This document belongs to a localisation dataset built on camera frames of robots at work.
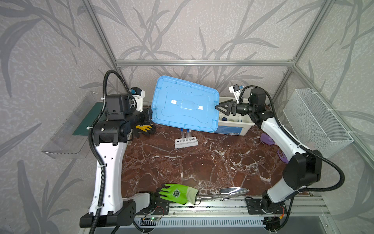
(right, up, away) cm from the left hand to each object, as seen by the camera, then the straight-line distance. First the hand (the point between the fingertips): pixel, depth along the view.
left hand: (154, 106), depth 64 cm
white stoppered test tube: (+15, -16, +27) cm, 35 cm away
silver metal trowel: (+34, -46, +15) cm, 59 cm away
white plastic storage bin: (+45, -10, +29) cm, 55 cm away
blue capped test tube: (+10, -13, +25) cm, 30 cm away
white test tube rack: (+8, -22, +30) cm, 38 cm away
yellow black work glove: (-19, -13, +38) cm, 44 cm away
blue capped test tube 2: (+13, -16, +27) cm, 34 cm away
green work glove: (+11, -46, +13) cm, 49 cm away
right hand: (+31, +3, +10) cm, 33 cm away
